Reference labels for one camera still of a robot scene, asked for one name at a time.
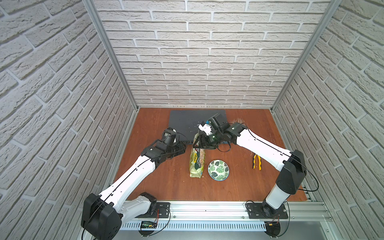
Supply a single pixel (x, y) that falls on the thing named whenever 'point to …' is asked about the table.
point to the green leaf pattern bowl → (218, 170)
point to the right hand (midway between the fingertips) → (193, 150)
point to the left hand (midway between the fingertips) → (184, 142)
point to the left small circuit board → (148, 224)
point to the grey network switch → (185, 123)
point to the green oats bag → (197, 159)
